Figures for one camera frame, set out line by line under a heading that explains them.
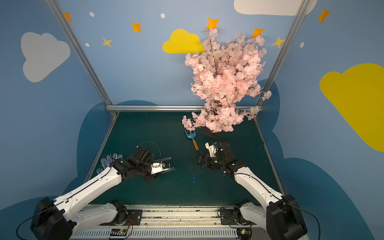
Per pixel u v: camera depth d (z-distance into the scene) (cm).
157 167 68
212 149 77
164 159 94
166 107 140
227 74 70
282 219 40
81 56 86
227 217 75
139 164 61
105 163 93
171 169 74
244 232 73
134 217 74
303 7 69
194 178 88
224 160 64
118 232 73
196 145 101
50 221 38
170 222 74
